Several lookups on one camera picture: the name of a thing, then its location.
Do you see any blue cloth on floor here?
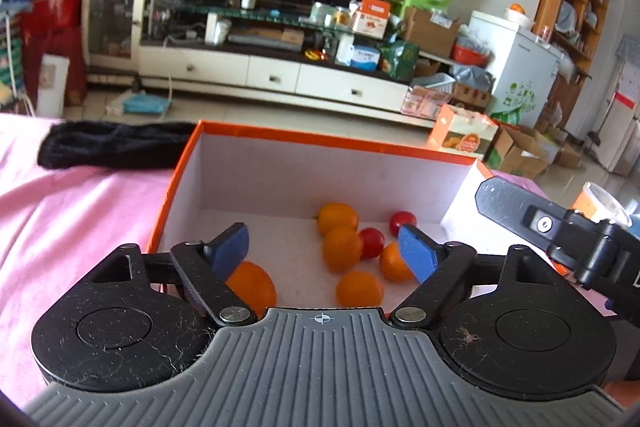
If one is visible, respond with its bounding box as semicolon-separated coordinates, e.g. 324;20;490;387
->
122;93;171;115

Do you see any white low tv cabinet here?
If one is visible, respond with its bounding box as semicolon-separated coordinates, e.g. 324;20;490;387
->
138;1;452;128

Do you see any white wire trolley rack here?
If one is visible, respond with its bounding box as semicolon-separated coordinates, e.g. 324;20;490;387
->
1;0;35;116

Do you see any green snack bag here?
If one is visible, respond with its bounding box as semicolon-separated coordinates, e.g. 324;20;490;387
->
378;40;420;81

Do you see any open brown cardboard box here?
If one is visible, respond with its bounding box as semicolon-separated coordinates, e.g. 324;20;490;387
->
485;124;560;180

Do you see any white glass door cabinet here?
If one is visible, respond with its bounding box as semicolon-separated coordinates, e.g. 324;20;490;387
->
81;0;146;72

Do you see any orange fruit in box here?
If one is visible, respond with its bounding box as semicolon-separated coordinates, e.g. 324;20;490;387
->
316;202;359;236
335;271;384;308
322;227;363;273
378;243;413;283

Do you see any wooden bookshelf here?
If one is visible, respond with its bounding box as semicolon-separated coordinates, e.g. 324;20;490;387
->
535;0;610;127

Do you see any blue tissue pack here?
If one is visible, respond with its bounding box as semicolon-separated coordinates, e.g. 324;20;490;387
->
349;46;381;72

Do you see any orange white fruit carton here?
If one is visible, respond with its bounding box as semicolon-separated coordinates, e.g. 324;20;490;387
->
426;105;499;160

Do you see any orange cardboard shoe box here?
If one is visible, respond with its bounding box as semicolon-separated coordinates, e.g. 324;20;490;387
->
148;121;521;308

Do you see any large orange fruit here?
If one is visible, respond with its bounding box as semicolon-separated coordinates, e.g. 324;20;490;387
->
226;261;277;319

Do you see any red tomato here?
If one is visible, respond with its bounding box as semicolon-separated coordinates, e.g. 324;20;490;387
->
388;210;418;237
358;228;385;260

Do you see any black folded cloth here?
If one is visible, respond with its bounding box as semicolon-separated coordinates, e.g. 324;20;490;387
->
37;121;196;170

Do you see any white paper bag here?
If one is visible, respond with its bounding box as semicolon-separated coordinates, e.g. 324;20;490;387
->
36;54;70;118

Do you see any red shopping bag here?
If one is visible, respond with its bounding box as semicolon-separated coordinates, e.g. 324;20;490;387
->
22;0;87;106

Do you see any white mini fridge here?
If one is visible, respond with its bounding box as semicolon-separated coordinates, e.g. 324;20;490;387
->
469;11;563;128

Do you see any orange white medicine box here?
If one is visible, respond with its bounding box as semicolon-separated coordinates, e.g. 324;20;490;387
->
349;0;390;39

